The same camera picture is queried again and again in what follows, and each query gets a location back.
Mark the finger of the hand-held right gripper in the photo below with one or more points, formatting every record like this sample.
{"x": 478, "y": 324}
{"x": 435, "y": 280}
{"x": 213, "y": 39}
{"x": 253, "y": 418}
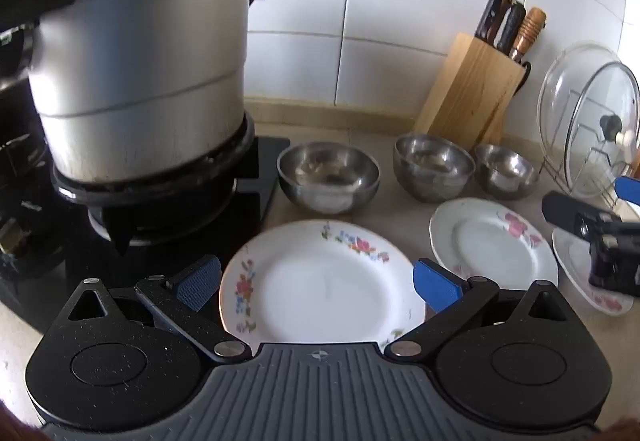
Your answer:
{"x": 627, "y": 188}
{"x": 565, "y": 216}

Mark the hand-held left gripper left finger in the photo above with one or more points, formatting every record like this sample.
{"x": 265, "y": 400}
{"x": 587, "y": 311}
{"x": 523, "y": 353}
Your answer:
{"x": 200, "y": 283}

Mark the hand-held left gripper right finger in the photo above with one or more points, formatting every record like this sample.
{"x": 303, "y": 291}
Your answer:
{"x": 435, "y": 288}

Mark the small stainless steel bowl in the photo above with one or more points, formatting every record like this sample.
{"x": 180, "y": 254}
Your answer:
{"x": 505, "y": 173}

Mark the large floral white plate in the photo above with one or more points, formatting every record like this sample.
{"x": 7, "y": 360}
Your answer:
{"x": 320, "y": 286}

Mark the deep stainless steel bowl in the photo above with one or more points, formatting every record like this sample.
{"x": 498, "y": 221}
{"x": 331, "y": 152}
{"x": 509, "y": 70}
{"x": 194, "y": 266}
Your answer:
{"x": 432, "y": 171}

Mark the wide stainless steel bowl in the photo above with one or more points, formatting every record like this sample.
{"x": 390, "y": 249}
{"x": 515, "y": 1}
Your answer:
{"x": 327, "y": 181}

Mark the glass pot lid black knob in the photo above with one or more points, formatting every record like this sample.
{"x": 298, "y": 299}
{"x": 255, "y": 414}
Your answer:
{"x": 605, "y": 126}

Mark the black burner pot support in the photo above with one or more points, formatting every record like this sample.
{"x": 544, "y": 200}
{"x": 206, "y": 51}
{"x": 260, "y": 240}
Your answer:
{"x": 150, "y": 193}

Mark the black glass gas stove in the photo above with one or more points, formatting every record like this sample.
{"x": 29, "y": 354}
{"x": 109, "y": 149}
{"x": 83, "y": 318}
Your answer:
{"x": 270, "y": 171}

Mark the wooden knife block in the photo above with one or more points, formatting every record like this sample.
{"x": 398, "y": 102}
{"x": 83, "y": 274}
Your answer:
{"x": 470, "y": 91}

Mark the large aluminium steamer pot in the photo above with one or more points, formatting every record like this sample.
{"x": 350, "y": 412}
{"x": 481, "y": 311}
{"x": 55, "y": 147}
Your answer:
{"x": 145, "y": 86}

